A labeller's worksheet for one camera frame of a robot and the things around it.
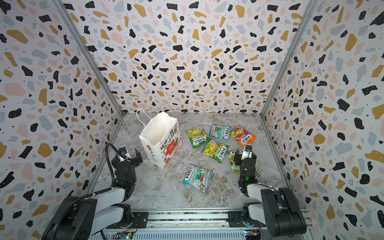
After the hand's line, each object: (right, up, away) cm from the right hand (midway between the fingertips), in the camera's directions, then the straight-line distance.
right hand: (243, 147), depth 87 cm
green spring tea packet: (-15, -4, +10) cm, 18 cm away
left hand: (-67, -1, -4) cm, 67 cm away
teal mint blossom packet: (-26, -17, -2) cm, 31 cm away
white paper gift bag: (-45, +6, -13) cm, 47 cm away
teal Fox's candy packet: (-11, +8, +19) cm, 24 cm away
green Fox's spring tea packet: (-28, +5, +18) cm, 33 cm away
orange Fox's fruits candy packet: (+4, +5, +19) cm, 20 cm away
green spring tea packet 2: (-4, -13, +3) cm, 14 cm away
